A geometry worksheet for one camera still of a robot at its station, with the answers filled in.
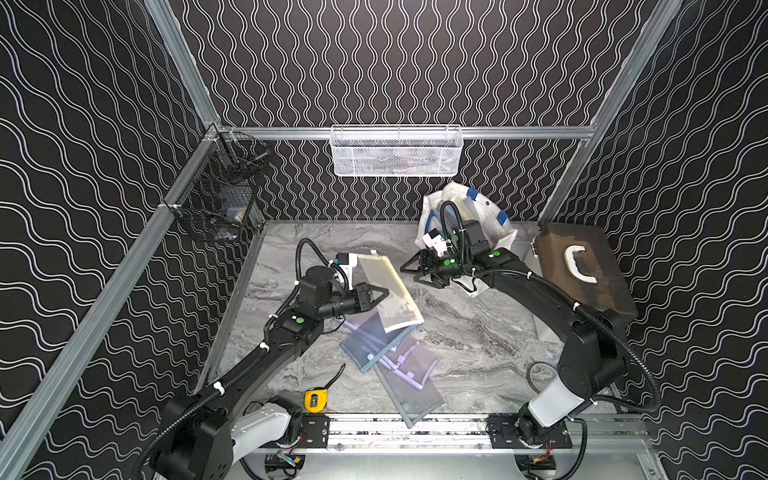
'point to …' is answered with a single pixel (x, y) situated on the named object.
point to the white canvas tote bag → (479, 206)
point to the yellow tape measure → (316, 398)
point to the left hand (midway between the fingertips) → (389, 289)
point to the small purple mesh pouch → (410, 360)
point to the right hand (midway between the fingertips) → (407, 272)
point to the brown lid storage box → (582, 262)
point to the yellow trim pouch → (397, 309)
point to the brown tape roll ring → (529, 373)
